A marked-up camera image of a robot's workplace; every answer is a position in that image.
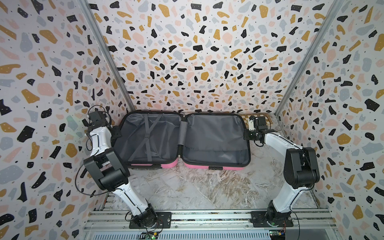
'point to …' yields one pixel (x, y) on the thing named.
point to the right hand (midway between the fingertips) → (247, 133)
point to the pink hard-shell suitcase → (204, 141)
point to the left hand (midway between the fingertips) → (113, 133)
